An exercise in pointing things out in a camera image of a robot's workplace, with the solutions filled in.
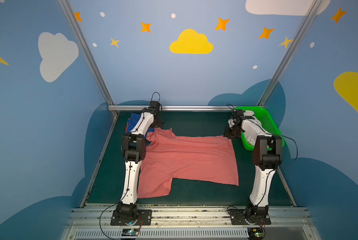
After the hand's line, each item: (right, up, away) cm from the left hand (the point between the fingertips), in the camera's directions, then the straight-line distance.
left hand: (157, 124), depth 107 cm
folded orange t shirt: (-24, -1, +6) cm, 25 cm away
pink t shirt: (+35, -23, -11) cm, 43 cm away
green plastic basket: (+82, +3, +4) cm, 82 cm away
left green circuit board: (-7, -54, -35) cm, 65 cm away
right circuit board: (+54, -54, -35) cm, 84 cm away
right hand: (+51, -7, -4) cm, 51 cm away
